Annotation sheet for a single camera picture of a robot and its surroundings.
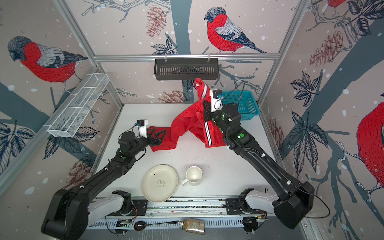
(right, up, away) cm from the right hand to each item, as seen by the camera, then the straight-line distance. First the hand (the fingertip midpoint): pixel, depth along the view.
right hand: (203, 102), depth 68 cm
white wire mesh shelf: (-67, -8, +4) cm, 67 cm away
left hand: (-23, -14, +11) cm, 30 cm away
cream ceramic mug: (-5, -40, +14) cm, 42 cm away
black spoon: (-29, -57, -1) cm, 64 cm away
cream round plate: (-24, -44, +13) cm, 52 cm away
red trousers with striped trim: (-6, -7, +9) cm, 13 cm away
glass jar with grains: (-5, -55, -3) cm, 56 cm away
